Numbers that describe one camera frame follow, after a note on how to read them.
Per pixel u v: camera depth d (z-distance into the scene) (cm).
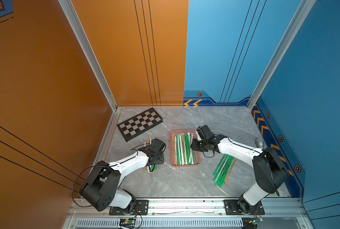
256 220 70
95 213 73
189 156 91
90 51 86
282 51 85
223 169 86
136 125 105
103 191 43
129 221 71
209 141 68
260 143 94
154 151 69
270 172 45
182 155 92
